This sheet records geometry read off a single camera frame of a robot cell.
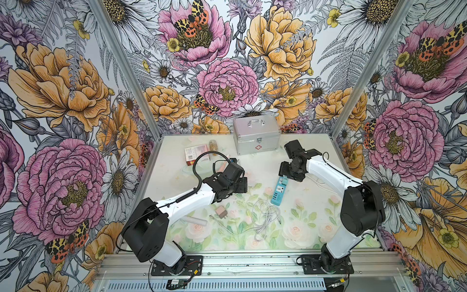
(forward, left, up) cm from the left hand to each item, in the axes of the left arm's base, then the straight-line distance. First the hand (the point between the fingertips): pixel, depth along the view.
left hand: (238, 187), depth 86 cm
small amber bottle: (+31, +15, -7) cm, 35 cm away
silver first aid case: (+33, -10, +3) cm, 34 cm away
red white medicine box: (+25, +27, -6) cm, 37 cm away
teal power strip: (+2, -21, -8) cm, 22 cm away
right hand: (+5, -23, -1) cm, 24 cm away
